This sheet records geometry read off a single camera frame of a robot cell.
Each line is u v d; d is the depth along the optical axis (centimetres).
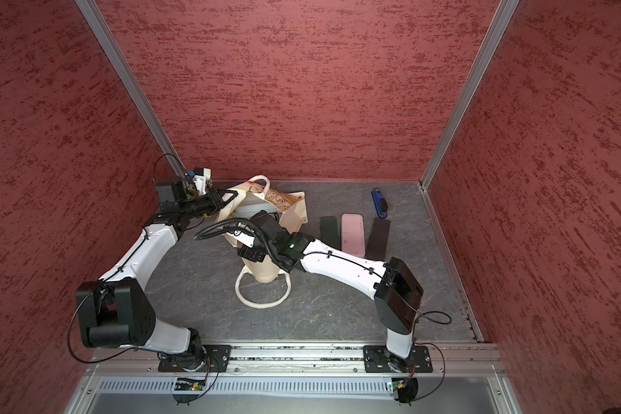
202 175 76
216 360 70
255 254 68
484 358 76
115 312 43
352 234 100
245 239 65
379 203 110
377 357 74
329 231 104
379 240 101
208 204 73
